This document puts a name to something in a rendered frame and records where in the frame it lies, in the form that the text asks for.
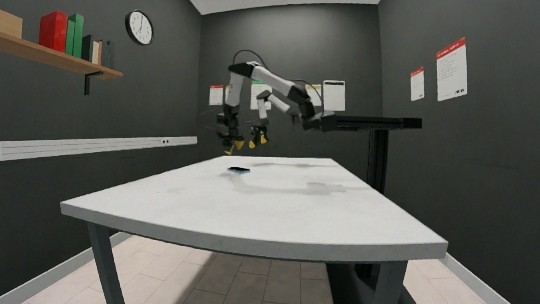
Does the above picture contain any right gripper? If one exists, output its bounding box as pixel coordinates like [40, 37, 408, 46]
[249, 132, 269, 148]

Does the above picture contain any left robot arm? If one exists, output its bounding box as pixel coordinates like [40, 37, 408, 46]
[216, 62, 320, 129]

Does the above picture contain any black smartphone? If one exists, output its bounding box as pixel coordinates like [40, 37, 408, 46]
[228, 166, 250, 172]

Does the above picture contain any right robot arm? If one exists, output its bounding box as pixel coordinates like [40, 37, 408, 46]
[248, 90, 300, 136]

